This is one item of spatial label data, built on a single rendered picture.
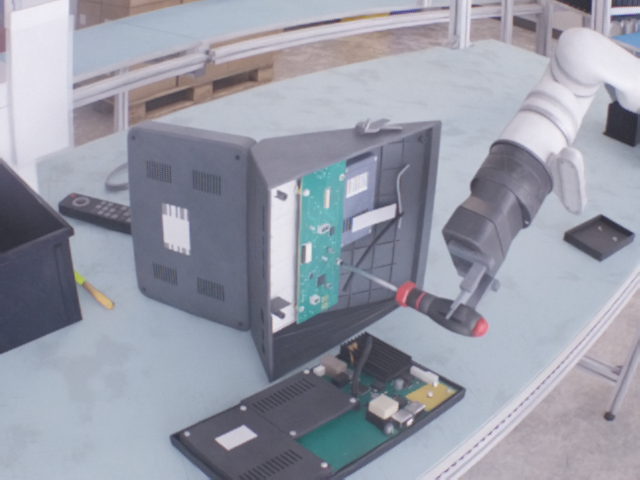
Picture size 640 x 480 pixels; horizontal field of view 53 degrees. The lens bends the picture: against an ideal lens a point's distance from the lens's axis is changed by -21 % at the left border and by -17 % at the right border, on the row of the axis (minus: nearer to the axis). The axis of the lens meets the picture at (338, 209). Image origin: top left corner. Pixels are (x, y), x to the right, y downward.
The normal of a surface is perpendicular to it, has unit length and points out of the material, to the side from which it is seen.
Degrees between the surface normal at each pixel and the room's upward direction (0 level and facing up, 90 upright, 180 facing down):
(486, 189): 45
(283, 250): 90
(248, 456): 0
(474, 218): 34
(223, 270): 90
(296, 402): 0
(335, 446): 0
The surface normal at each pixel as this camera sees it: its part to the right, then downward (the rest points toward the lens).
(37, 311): 0.72, 0.34
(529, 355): 0.05, -0.89
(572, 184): -0.58, 0.75
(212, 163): -0.37, 0.39
